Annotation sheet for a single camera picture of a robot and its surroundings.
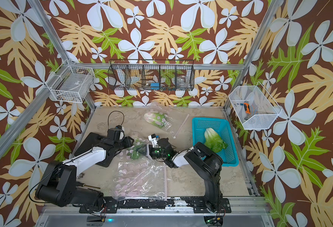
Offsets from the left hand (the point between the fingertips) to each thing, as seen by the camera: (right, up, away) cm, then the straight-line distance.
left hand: (133, 139), depth 92 cm
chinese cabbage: (+53, -1, -1) cm, 53 cm away
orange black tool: (+71, +20, -7) cm, 74 cm away
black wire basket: (+12, +45, +6) cm, 47 cm away
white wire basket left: (-36, +35, -6) cm, 51 cm away
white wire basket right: (+76, +19, -8) cm, 79 cm away
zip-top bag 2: (+3, -1, -2) cm, 4 cm away
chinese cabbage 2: (+4, -7, -12) cm, 14 cm away
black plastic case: (-28, -1, +2) cm, 29 cm away
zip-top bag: (+7, -23, -9) cm, 26 cm away
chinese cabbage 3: (+15, +13, +11) cm, 23 cm away
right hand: (+5, -7, -9) cm, 12 cm away
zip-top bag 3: (+24, +13, +13) cm, 30 cm away
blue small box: (+15, +35, +1) cm, 38 cm away
